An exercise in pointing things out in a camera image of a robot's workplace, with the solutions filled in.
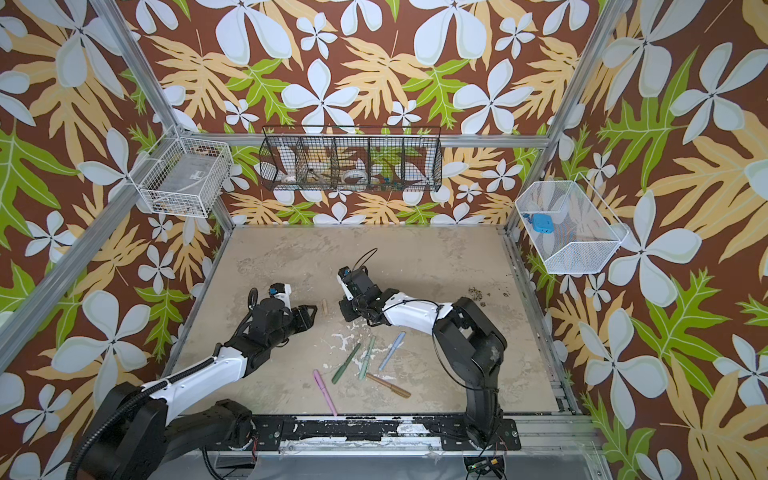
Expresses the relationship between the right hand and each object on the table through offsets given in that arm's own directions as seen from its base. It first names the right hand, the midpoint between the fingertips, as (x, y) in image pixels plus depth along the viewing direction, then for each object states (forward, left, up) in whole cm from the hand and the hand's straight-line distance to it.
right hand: (341, 304), depth 91 cm
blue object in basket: (+15, -60, +19) cm, 65 cm away
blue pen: (-12, -15, -7) cm, 21 cm away
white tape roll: (+38, -4, +21) cm, 44 cm away
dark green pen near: (-18, -1, -6) cm, 19 cm away
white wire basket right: (+12, -67, +20) cm, 71 cm away
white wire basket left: (+26, +43, +29) cm, 57 cm away
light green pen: (-16, -7, -7) cm, 19 cm away
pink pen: (-21, +5, -6) cm, 23 cm away
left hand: (-2, +9, +3) cm, 9 cm away
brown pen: (-24, -16, -6) cm, 29 cm away
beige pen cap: (+3, +7, -7) cm, 10 cm away
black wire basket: (+41, -3, +25) cm, 48 cm away
